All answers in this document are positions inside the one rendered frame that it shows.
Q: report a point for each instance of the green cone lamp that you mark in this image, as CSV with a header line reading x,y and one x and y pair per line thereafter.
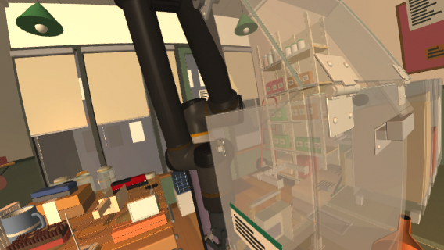
x,y
39,20
245,25

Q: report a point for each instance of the white small box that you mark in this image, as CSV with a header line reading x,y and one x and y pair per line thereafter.
x,y
185,203

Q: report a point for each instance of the blue calculator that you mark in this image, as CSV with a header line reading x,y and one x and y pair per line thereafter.
x,y
181,183

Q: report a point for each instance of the white tape roll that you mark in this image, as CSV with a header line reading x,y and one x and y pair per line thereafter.
x,y
151,175

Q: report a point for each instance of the red notice board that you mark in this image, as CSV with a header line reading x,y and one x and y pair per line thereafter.
x,y
421,41

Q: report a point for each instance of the orange funnel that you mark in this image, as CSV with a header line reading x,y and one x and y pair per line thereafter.
x,y
399,239

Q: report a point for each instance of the orange flat box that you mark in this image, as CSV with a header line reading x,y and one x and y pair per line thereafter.
x,y
138,228

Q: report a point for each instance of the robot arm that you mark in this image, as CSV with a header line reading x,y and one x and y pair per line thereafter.
x,y
152,69

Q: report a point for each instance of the window with cream blind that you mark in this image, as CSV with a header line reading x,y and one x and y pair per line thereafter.
x,y
116,86
48,93

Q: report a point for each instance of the clear bin lid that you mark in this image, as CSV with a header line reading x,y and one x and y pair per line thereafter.
x,y
350,41

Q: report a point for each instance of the beige lid hinge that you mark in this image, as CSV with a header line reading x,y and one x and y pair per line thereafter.
x,y
338,86

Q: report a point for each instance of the brown and red brush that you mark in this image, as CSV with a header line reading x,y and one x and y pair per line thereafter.
x,y
38,237

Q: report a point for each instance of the blue flat box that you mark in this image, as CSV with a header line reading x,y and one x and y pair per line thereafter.
x,y
53,190

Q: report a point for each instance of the green framed door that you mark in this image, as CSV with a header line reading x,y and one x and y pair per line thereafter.
x,y
185,72

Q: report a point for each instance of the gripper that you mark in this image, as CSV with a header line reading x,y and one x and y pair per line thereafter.
x,y
215,231

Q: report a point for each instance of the white paper sheet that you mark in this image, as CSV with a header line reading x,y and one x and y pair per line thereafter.
x,y
137,131

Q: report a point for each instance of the cream shelf unit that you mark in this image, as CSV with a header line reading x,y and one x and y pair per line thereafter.
x,y
295,104

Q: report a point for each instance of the glass jar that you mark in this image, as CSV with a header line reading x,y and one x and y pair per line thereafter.
x,y
84,178
61,180
105,176

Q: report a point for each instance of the green-edged white price ticket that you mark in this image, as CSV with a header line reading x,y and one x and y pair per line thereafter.
x,y
249,225

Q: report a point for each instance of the cream fascia sign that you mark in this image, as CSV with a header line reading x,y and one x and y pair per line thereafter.
x,y
97,27

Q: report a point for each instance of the green pad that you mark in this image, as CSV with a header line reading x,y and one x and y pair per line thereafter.
x,y
167,190

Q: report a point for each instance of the clear gravity bin body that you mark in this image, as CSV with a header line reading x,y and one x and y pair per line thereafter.
x,y
312,180

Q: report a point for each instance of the blue mug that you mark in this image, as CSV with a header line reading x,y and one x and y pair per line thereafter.
x,y
19,220

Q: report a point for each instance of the orange cardboard box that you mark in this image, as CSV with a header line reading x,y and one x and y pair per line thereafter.
x,y
76,201

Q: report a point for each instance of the beige latch bracket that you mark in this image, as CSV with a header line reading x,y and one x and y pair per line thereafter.
x,y
399,128

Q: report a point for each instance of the red and black tool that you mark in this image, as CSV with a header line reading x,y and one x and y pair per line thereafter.
x,y
130,182

